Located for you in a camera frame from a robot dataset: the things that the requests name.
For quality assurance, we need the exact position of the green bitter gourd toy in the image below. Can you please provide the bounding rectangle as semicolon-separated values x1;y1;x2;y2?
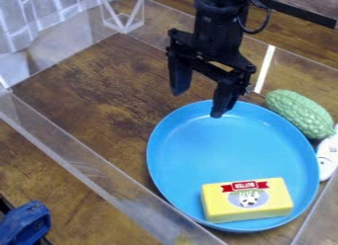
265;90;335;139

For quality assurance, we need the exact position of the yellow butter box toy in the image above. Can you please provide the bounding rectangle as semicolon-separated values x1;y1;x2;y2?
200;178;294;223

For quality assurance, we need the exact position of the black cable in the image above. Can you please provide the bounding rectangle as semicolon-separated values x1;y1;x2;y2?
236;0;272;36

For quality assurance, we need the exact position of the white oval toy object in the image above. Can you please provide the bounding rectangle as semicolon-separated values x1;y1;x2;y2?
316;124;338;182

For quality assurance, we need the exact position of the blue clamp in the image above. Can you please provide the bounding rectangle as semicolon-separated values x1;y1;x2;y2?
0;201;52;245

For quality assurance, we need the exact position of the clear acrylic enclosure wall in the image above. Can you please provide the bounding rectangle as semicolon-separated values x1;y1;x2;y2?
0;0;338;245

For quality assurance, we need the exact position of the blue round plate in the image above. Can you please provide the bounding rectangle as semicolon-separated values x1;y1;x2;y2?
147;101;319;232

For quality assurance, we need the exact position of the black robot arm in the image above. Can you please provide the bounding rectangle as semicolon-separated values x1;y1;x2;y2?
167;0;256;118

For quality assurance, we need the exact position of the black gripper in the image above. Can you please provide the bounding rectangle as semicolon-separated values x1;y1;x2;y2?
167;0;256;119

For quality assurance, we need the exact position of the grey checked cloth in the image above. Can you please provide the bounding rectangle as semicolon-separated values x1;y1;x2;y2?
0;0;114;56

